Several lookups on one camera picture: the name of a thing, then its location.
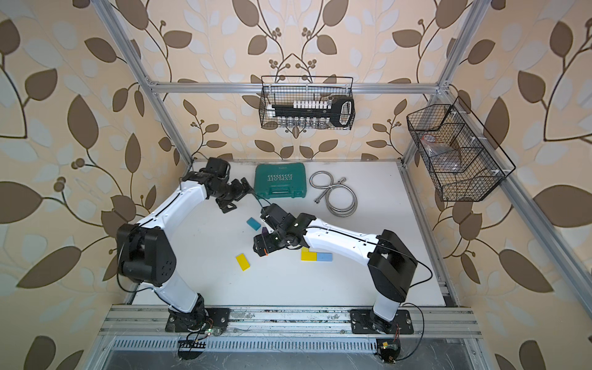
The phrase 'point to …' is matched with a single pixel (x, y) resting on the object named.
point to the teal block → (253, 223)
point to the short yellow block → (308, 256)
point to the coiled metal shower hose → (341, 200)
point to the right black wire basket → (463, 163)
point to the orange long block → (266, 253)
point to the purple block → (264, 230)
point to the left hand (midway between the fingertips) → (246, 193)
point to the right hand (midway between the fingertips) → (266, 244)
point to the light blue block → (324, 257)
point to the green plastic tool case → (280, 180)
